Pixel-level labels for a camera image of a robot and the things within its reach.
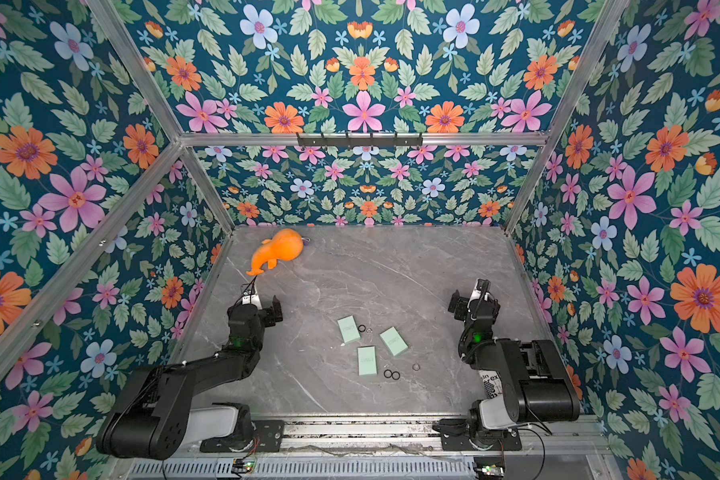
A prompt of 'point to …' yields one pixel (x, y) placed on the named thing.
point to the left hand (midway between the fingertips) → (261, 297)
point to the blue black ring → (399, 375)
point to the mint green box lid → (367, 361)
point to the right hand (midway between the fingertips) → (481, 292)
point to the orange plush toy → (284, 245)
